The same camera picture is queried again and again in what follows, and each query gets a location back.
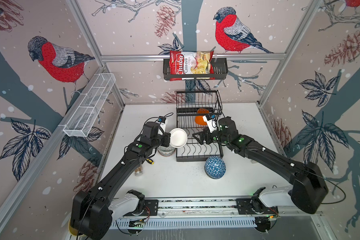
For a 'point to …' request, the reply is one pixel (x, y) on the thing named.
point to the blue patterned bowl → (215, 167)
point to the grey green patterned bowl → (166, 151)
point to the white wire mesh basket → (83, 118)
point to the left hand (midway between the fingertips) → (170, 134)
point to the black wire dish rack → (191, 106)
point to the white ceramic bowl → (178, 137)
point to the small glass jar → (138, 171)
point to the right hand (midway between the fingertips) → (196, 134)
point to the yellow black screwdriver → (149, 160)
